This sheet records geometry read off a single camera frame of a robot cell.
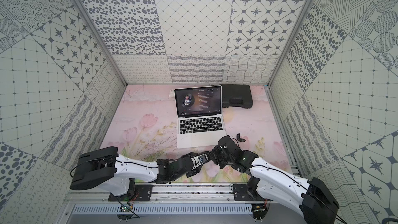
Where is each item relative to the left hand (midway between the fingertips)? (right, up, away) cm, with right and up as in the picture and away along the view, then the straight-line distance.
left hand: (201, 156), depth 80 cm
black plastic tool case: (+25, +33, +28) cm, 50 cm away
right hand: (+3, +1, -1) cm, 3 cm away
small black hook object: (+22, +6, +13) cm, 27 cm away
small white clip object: (-23, +34, +33) cm, 53 cm away
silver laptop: (-2, +21, +21) cm, 30 cm away
